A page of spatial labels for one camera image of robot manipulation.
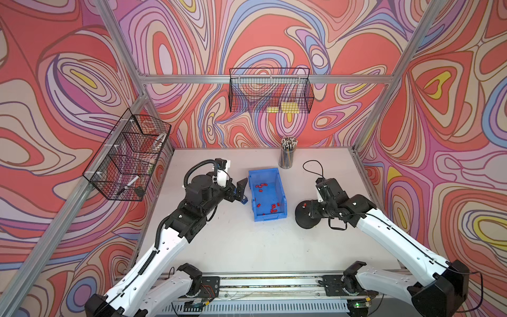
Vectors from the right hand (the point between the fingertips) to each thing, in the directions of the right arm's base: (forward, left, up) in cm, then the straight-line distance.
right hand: (314, 213), depth 78 cm
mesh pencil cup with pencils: (+36, +6, +4) cm, 36 cm away
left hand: (+7, +29, +17) cm, 35 cm away
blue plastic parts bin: (+14, +17, -11) cm, 25 cm away
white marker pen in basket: (+6, +71, +14) cm, 73 cm away
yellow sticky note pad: (+44, +6, +21) cm, 49 cm away
